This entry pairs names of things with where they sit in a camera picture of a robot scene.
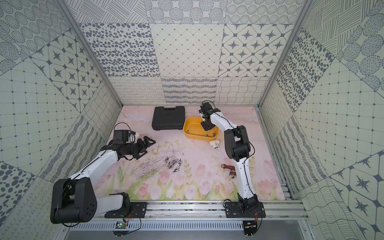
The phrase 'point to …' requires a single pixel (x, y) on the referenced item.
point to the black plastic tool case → (168, 119)
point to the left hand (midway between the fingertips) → (150, 144)
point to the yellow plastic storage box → (193, 129)
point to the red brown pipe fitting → (232, 174)
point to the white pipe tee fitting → (214, 143)
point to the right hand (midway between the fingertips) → (211, 126)
